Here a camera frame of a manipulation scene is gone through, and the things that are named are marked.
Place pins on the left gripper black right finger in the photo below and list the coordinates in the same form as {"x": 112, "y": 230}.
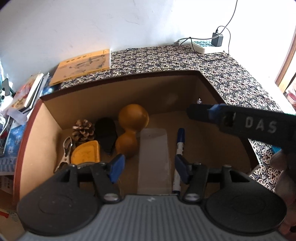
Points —
{"x": 194, "y": 175}

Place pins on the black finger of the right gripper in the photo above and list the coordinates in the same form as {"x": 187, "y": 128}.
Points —
{"x": 266, "y": 126}

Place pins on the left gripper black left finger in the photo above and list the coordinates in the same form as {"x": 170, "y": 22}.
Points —
{"x": 105, "y": 176}

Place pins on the blue white marker pen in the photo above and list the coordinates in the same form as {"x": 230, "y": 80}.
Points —
{"x": 176, "y": 188}

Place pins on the brown wooden gourd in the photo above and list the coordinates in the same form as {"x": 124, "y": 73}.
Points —
{"x": 133, "y": 118}

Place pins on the yellow plastic container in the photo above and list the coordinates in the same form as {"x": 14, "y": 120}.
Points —
{"x": 86, "y": 152}

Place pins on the black fuzzy object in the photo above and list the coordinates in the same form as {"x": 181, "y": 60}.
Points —
{"x": 106, "y": 134}

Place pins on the pine cone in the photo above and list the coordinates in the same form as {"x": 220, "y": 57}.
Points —
{"x": 82, "y": 132}

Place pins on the floral patterned tablecloth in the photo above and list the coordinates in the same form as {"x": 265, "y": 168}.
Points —
{"x": 232, "y": 81}

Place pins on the blue patterned cloth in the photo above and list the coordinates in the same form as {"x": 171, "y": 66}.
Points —
{"x": 11, "y": 138}

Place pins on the black power adapter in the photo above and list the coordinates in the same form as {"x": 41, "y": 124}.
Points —
{"x": 217, "y": 39}

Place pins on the white power strip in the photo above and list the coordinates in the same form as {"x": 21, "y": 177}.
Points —
{"x": 205, "y": 47}

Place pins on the stack of books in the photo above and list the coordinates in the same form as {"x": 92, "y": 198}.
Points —
{"x": 26, "y": 98}

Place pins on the yellow book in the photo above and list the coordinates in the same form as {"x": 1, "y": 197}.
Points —
{"x": 82, "y": 65}

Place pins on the wooden door frame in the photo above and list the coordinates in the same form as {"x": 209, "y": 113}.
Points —
{"x": 287, "y": 61}

